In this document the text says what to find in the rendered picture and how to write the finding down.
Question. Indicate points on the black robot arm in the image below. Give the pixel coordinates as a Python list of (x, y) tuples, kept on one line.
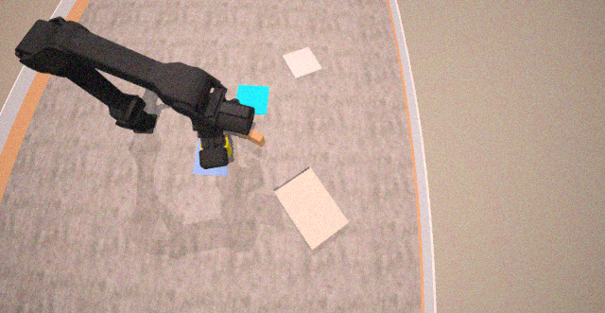
[(69, 50)]

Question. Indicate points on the orange flat bar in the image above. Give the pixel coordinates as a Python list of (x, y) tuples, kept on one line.
[(255, 137)]

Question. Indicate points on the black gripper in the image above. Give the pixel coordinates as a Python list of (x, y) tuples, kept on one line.
[(213, 153)]

